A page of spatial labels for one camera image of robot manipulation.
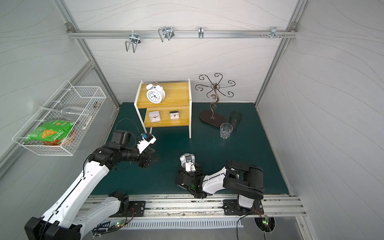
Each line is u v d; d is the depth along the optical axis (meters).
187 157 0.75
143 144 0.64
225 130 1.01
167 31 0.77
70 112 0.66
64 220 0.38
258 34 0.81
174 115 0.88
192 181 0.65
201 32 0.73
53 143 0.60
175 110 0.94
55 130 0.55
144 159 0.63
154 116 0.88
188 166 0.75
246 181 0.45
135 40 0.79
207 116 1.11
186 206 0.75
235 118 0.97
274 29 0.77
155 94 0.72
